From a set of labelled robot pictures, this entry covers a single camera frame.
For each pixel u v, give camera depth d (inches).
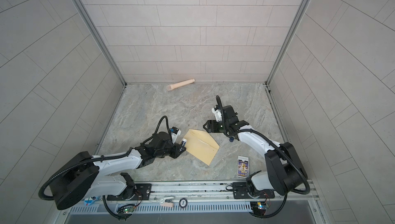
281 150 17.0
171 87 43.5
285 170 16.5
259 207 26.8
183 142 31.7
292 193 16.7
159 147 25.8
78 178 16.1
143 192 27.9
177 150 28.5
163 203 26.2
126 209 25.5
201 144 34.0
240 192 27.9
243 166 30.6
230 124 25.8
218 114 30.6
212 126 29.1
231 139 34.2
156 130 25.8
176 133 29.8
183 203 27.0
